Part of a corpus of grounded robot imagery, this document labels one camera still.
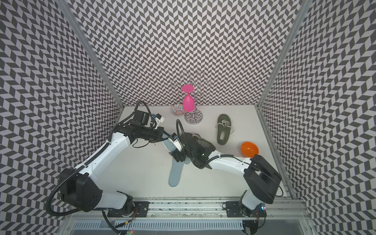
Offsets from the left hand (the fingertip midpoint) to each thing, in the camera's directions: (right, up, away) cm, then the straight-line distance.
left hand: (169, 138), depth 77 cm
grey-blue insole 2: (+2, -21, +8) cm, 23 cm away
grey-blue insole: (+2, -18, +10) cm, 21 cm away
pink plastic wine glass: (+9, +21, +14) cm, 26 cm away
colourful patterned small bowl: (0, +17, +38) cm, 41 cm away
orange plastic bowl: (+47, -9, +14) cm, 50 cm away
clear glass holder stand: (+14, +12, +20) cm, 27 cm away
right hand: (+2, -6, +4) cm, 8 cm away
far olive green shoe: (+33, +4, +20) cm, 39 cm away
